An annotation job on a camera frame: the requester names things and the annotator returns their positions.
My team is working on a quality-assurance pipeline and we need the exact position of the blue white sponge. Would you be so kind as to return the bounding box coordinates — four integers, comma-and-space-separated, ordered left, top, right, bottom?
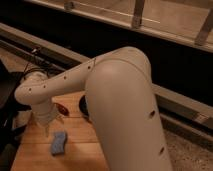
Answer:
50, 131, 67, 155

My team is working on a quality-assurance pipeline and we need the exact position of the black cable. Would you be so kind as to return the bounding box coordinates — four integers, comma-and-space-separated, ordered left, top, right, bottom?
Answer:
21, 49, 51, 84

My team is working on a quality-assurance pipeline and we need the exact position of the black chair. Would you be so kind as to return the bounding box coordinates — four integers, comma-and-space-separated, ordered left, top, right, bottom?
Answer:
0, 59, 34, 154

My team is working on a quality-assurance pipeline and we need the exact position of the black round plate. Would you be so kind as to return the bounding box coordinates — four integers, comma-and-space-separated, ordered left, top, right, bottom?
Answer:
79, 95, 89, 118

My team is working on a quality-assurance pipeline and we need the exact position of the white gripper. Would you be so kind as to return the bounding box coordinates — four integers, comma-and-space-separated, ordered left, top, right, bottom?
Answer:
33, 104, 59, 137

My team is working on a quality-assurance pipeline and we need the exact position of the brown oval object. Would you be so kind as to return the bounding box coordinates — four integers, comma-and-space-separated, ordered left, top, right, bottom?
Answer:
56, 103, 69, 116

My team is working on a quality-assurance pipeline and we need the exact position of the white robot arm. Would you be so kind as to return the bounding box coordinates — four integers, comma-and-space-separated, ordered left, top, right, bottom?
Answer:
15, 46, 173, 171

